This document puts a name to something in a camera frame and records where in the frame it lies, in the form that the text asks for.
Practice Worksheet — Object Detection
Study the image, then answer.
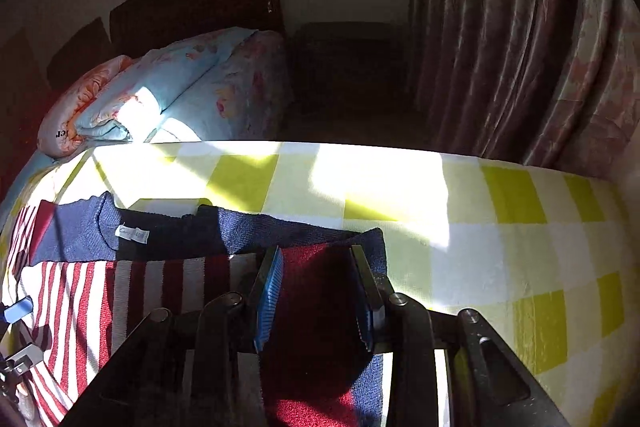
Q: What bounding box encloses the red white navy striped sweater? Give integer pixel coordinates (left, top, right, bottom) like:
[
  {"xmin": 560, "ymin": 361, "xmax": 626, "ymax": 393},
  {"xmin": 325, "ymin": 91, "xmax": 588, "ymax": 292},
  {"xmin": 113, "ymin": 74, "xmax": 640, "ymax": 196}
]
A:
[{"xmin": 2, "ymin": 193, "xmax": 386, "ymax": 426}]

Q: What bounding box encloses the light blue cloth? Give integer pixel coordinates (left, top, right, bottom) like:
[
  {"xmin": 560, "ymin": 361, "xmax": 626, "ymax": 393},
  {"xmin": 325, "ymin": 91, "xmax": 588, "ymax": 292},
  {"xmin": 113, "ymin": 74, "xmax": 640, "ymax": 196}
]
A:
[{"xmin": 0, "ymin": 150, "xmax": 55, "ymax": 228}]

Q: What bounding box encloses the orange white floral pillow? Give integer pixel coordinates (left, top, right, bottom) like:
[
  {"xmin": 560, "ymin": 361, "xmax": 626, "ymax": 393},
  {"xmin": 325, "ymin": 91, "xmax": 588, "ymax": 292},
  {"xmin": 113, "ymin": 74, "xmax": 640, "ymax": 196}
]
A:
[{"xmin": 37, "ymin": 55, "xmax": 136, "ymax": 158}]

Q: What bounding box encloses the yellow white checked bed sheet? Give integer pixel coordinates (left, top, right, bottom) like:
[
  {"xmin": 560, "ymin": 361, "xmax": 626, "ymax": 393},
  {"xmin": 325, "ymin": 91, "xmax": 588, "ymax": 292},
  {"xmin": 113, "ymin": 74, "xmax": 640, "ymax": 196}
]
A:
[{"xmin": 1, "ymin": 142, "xmax": 639, "ymax": 426}]

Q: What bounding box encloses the light blue folded quilt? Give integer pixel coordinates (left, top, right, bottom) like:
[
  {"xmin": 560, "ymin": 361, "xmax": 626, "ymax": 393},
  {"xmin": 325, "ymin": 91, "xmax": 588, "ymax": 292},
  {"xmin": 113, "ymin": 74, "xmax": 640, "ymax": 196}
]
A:
[{"xmin": 72, "ymin": 26, "xmax": 260, "ymax": 143}]

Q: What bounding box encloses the dark wooden nightstand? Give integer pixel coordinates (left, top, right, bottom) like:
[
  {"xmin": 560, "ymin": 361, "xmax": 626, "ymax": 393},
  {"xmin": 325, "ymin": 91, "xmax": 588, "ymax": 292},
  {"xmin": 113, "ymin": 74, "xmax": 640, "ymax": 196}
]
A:
[{"xmin": 279, "ymin": 22, "xmax": 416, "ymax": 147}]

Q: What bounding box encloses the red bed cover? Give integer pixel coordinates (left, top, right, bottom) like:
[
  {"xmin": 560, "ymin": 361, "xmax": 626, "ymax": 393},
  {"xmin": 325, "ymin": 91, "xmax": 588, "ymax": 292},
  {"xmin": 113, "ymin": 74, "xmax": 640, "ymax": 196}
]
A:
[{"xmin": 0, "ymin": 28, "xmax": 51, "ymax": 198}]

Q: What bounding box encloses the dark wooden headboard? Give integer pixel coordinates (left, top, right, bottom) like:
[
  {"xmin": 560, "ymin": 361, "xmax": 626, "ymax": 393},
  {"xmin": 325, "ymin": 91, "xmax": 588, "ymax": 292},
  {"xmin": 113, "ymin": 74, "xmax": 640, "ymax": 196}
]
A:
[
  {"xmin": 108, "ymin": 0, "xmax": 285, "ymax": 57},
  {"xmin": 47, "ymin": 17, "xmax": 116, "ymax": 92}
]

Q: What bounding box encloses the floral pink curtain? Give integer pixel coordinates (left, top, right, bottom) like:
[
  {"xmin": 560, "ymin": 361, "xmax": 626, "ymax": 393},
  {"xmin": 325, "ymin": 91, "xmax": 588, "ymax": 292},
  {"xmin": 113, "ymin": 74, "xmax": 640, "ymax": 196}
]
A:
[{"xmin": 408, "ymin": 0, "xmax": 639, "ymax": 178}]

